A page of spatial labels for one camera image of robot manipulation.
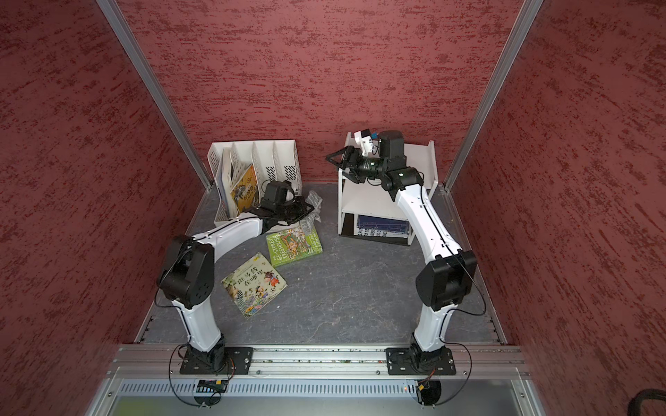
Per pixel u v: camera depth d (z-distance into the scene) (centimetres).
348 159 66
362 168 67
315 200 92
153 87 87
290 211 80
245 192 96
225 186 92
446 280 47
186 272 49
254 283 90
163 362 75
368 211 89
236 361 73
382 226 97
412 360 66
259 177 107
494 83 85
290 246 97
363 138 71
